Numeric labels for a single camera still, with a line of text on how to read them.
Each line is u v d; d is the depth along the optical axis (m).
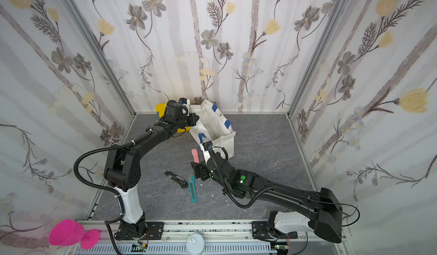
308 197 0.43
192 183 0.88
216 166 0.48
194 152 0.99
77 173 0.46
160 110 1.01
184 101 0.83
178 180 0.88
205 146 0.59
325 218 0.40
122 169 0.51
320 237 0.45
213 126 1.01
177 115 0.76
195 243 0.66
